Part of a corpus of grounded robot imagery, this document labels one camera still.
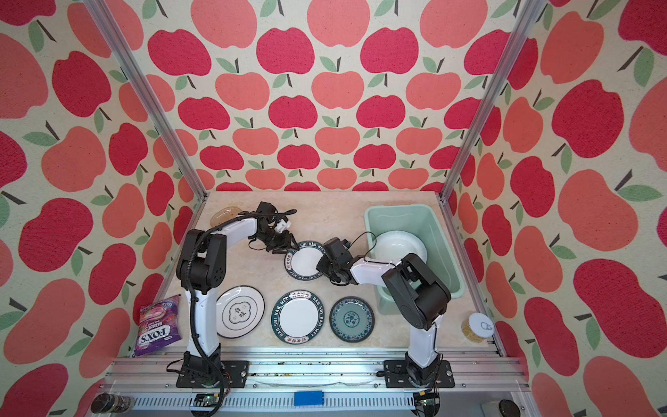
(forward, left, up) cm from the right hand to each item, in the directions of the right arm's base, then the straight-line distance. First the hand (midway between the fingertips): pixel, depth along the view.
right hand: (318, 269), depth 95 cm
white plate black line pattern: (-17, +24, -1) cm, 30 cm away
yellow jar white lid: (-16, -52, +3) cm, 55 cm away
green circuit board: (-42, +26, -3) cm, 50 cm away
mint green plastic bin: (+18, -36, +12) cm, 42 cm away
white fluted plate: (+10, -28, +5) cm, 30 cm away
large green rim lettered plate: (-17, +5, -2) cm, 18 cm away
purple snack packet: (-26, +47, +2) cm, 54 cm away
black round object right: (-37, -52, +8) cm, 64 cm away
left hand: (+6, +9, +1) cm, 11 cm away
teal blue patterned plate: (-16, -14, -1) cm, 21 cm away
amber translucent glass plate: (+24, +46, 0) cm, 52 cm away
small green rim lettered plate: (+1, +6, +1) cm, 6 cm away
